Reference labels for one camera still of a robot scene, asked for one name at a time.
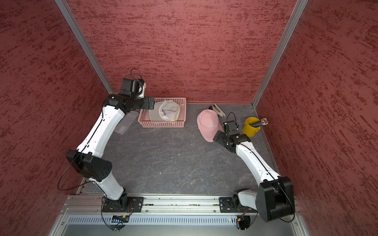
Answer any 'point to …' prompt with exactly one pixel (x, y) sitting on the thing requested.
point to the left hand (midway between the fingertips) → (144, 104)
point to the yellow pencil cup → (249, 130)
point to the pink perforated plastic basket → (145, 121)
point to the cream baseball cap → (168, 110)
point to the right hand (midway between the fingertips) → (221, 142)
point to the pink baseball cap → (208, 124)
